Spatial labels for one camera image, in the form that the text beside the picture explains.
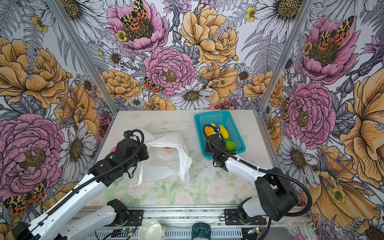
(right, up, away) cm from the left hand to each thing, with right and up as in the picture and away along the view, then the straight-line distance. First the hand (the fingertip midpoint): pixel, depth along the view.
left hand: (146, 152), depth 76 cm
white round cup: (+5, -35, -6) cm, 36 cm away
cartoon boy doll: (-24, -1, +15) cm, 29 cm away
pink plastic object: (+70, -35, -7) cm, 78 cm away
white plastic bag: (+8, -7, +20) cm, 23 cm away
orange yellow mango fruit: (+34, +10, +29) cm, 45 cm away
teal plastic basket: (+44, +19, +35) cm, 59 cm away
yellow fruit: (+37, +14, +34) cm, 52 cm away
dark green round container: (+27, -31, -13) cm, 43 cm away
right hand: (+34, +3, +14) cm, 37 cm away
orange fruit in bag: (+6, -2, +23) cm, 24 cm away
